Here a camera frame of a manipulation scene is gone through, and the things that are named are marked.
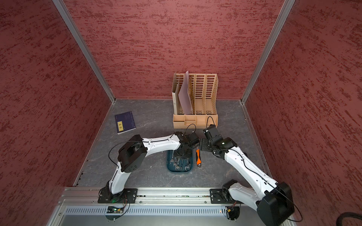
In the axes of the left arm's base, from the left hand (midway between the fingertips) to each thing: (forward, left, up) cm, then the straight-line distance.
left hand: (183, 159), depth 87 cm
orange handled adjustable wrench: (-1, -10, 0) cm, 10 cm away
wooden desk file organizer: (+40, -8, +12) cm, 43 cm away
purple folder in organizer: (+38, +1, +19) cm, 43 cm away
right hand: (+3, -13, +10) cm, 17 cm away
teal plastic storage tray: (-3, +3, 0) cm, 5 cm away
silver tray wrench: (-5, +4, 0) cm, 6 cm away
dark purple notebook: (+28, +46, 0) cm, 53 cm away
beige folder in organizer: (+31, +6, +28) cm, 42 cm away
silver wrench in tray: (-5, -2, 0) cm, 5 cm away
